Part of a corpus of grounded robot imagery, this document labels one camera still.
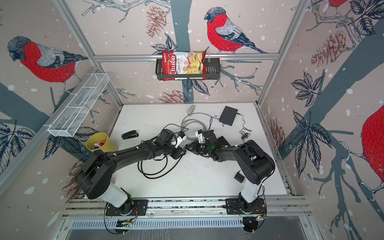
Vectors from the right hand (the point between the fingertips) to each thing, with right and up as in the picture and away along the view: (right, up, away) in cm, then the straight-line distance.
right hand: (184, 151), depth 88 cm
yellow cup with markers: (-51, +6, 0) cm, 51 cm away
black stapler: (-39, +8, +13) cm, 42 cm away
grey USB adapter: (+3, +25, +26) cm, 37 cm away
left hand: (0, 0, -2) cm, 2 cm away
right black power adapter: (+32, -14, -5) cm, 35 cm away
